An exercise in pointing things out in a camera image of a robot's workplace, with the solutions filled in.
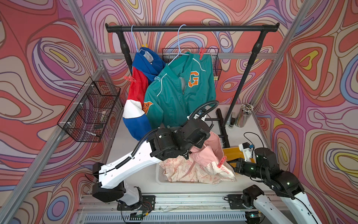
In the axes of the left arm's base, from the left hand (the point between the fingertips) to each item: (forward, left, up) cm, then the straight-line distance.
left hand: (202, 129), depth 59 cm
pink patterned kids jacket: (-12, 0, -10) cm, 16 cm away
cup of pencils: (+29, -35, -23) cm, 51 cm away
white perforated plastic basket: (-11, +20, -33) cm, 40 cm away
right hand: (-9, -14, -19) cm, 25 cm away
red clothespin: (-12, -7, -5) cm, 15 cm away
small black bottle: (+33, -31, -32) cm, 56 cm away
